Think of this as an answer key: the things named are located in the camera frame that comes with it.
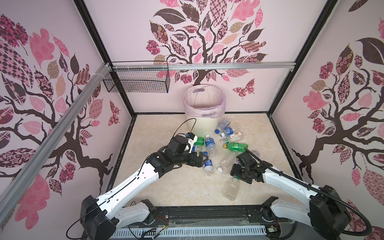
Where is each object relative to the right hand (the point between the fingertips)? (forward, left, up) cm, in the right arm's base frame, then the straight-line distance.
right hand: (233, 172), depth 86 cm
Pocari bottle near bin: (+28, -1, +2) cm, 28 cm away
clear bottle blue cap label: (+17, +21, 0) cm, 27 cm away
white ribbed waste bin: (+27, +18, +10) cm, 34 cm away
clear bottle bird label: (+24, -5, +2) cm, 25 cm away
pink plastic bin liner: (+49, +16, +14) cm, 53 cm away
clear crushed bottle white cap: (+7, +3, 0) cm, 8 cm away
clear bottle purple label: (+13, -17, 0) cm, 21 cm away
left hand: (0, +20, +18) cm, 27 cm away
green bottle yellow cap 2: (+16, -4, +2) cm, 17 cm away
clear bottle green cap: (-7, +1, -3) cm, 8 cm away
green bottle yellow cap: (+22, +19, +1) cm, 29 cm away
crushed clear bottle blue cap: (+36, +2, +2) cm, 36 cm away
